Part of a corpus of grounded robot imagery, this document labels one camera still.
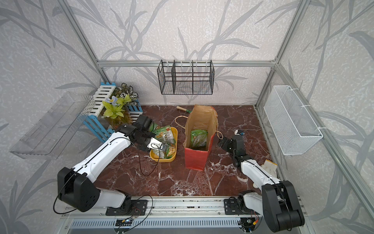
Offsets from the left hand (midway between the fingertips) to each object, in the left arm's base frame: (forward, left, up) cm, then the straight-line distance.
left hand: (153, 140), depth 83 cm
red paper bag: (+16, -28, +1) cm, 33 cm away
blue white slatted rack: (+7, +33, +7) cm, 34 cm away
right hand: (+4, -43, -5) cm, 43 cm away
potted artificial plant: (+17, +23, +8) cm, 30 cm away
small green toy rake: (+37, -15, -13) cm, 42 cm away
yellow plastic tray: (-6, -2, -8) cm, 10 cm away
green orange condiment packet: (-1, -9, -8) cm, 12 cm away
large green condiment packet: (+6, -26, -10) cm, 29 cm away
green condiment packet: (+10, -3, -9) cm, 14 cm away
